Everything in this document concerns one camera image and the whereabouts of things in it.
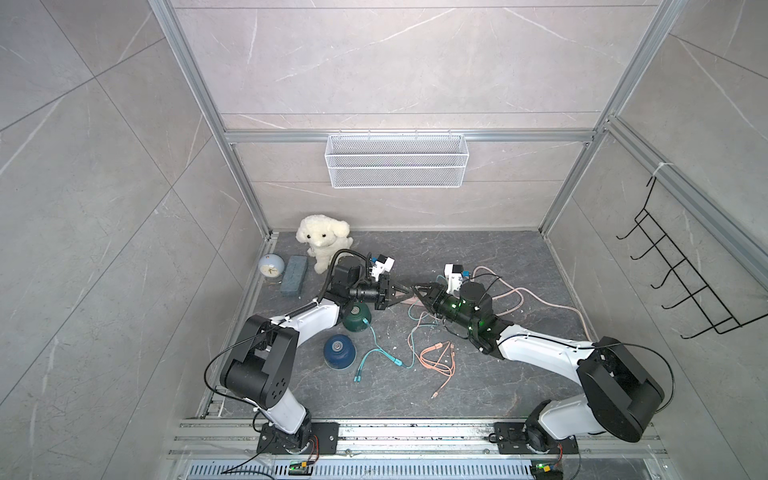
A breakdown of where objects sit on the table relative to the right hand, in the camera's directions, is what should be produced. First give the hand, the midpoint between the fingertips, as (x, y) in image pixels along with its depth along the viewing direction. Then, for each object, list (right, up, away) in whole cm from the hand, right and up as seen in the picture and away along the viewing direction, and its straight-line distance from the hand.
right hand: (412, 288), depth 79 cm
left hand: (+1, -1, -2) cm, 2 cm away
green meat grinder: (-16, -8, +5) cm, 19 cm away
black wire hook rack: (+60, -4, -21) cm, 64 cm away
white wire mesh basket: (-5, +41, +21) cm, 47 cm away
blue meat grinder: (-20, -17, -2) cm, 26 cm away
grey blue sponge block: (-41, +1, +24) cm, 47 cm away
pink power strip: (-3, -3, -1) cm, 4 cm away
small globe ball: (-47, +5, +21) cm, 52 cm away
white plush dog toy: (-27, +15, +16) cm, 35 cm away
